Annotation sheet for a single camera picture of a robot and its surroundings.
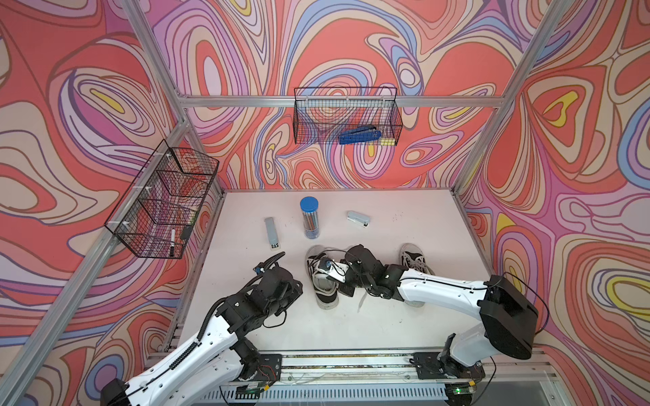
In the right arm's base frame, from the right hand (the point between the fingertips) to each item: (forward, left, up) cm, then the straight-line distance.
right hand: (332, 280), depth 82 cm
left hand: (-4, +8, +4) cm, 10 cm away
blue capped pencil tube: (+24, +7, +10) cm, 27 cm away
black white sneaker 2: (+11, -30, -6) cm, 32 cm away
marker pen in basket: (+6, +47, +17) cm, 50 cm away
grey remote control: (+22, +23, -4) cm, 32 cm away
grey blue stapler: (+30, -13, -6) cm, 33 cm away
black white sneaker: (-1, +2, -1) cm, 3 cm away
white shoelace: (-5, -9, -10) cm, 14 cm away
